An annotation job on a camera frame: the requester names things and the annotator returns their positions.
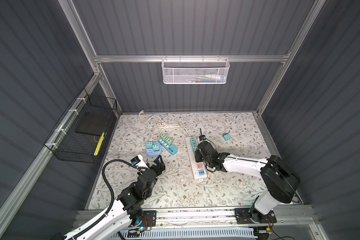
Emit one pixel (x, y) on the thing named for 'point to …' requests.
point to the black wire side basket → (77, 136)
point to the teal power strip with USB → (171, 149)
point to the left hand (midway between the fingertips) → (156, 160)
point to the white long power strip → (198, 169)
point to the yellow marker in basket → (97, 149)
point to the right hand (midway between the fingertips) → (197, 152)
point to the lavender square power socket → (151, 153)
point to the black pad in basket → (92, 123)
